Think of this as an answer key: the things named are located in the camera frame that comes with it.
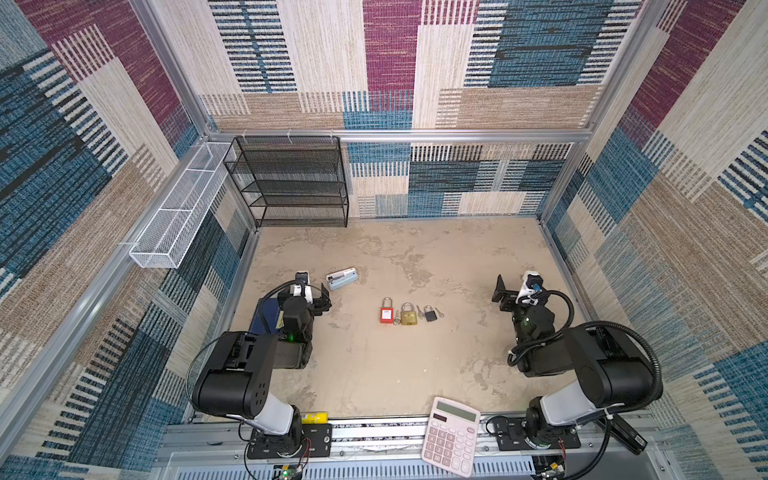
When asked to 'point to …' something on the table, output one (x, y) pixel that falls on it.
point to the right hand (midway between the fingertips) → (515, 279)
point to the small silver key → (397, 321)
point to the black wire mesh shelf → (291, 179)
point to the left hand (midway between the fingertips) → (304, 281)
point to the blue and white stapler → (341, 278)
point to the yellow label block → (315, 418)
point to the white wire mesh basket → (169, 237)
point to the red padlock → (387, 312)
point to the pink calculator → (451, 436)
